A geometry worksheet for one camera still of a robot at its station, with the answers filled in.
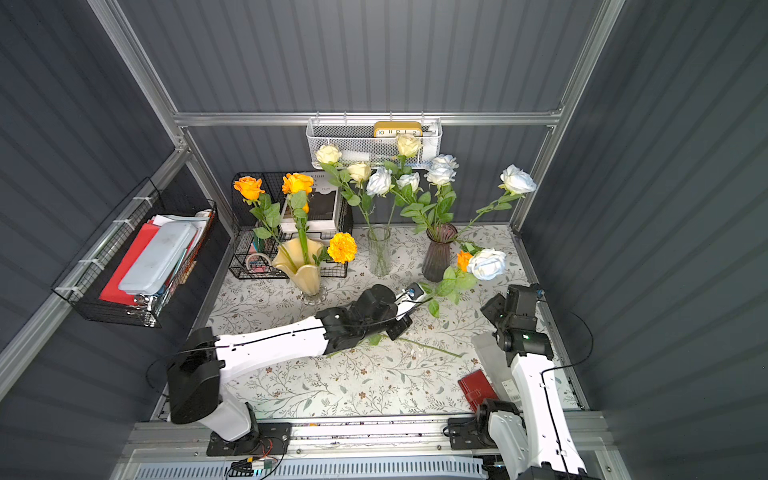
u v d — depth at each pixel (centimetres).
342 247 69
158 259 70
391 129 87
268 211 83
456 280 77
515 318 59
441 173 80
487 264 60
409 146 79
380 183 73
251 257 102
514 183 71
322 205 94
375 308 58
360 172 84
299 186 77
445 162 84
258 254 103
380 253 99
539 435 42
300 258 90
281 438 73
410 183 80
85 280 61
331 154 80
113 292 67
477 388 79
